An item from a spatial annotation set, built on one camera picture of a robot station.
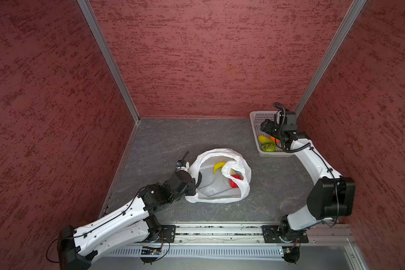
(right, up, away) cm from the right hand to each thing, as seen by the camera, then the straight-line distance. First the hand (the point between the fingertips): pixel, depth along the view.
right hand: (266, 128), depth 88 cm
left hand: (-37, -27, -13) cm, 48 cm away
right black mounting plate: (-2, -49, -14) cm, 51 cm away
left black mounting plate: (-50, -49, -13) cm, 71 cm away
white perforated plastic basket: (+3, +9, +26) cm, 27 cm away
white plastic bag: (-23, -22, -13) cm, 35 cm away
